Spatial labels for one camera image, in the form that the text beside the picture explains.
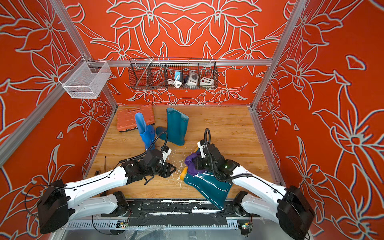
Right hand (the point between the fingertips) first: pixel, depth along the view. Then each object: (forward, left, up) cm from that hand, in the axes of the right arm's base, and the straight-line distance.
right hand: (189, 161), depth 78 cm
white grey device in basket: (+44, -2, +21) cm, 49 cm away
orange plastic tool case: (+38, +49, -7) cm, 62 cm away
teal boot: (-11, -15, -11) cm, 22 cm away
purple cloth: (-3, -1, -2) cm, 4 cm away
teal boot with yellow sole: (+18, +7, +8) cm, 21 cm away
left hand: (-3, +8, -2) cm, 9 cm away
